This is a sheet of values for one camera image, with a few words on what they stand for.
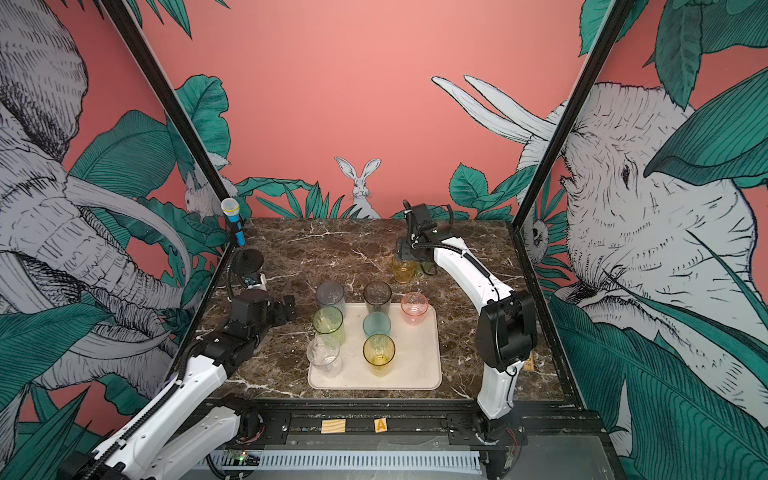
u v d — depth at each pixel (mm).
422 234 650
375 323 874
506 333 480
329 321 810
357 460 701
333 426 736
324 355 848
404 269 1041
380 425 745
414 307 944
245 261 1067
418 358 867
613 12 702
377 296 856
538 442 731
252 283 689
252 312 592
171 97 850
